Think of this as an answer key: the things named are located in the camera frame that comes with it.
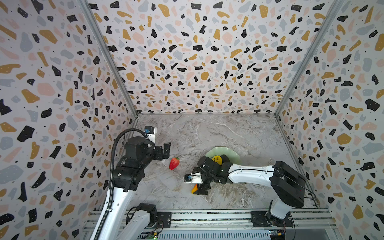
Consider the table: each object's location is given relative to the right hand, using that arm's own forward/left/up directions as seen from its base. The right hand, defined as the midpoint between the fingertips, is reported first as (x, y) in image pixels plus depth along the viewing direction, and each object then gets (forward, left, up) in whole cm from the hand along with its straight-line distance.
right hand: (190, 179), depth 80 cm
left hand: (+10, +13, +23) cm, 28 cm away
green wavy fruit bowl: (+16, -25, -4) cm, 30 cm away
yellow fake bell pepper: (+13, -15, -2) cm, 20 cm away
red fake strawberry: (+11, +11, -4) cm, 16 cm away
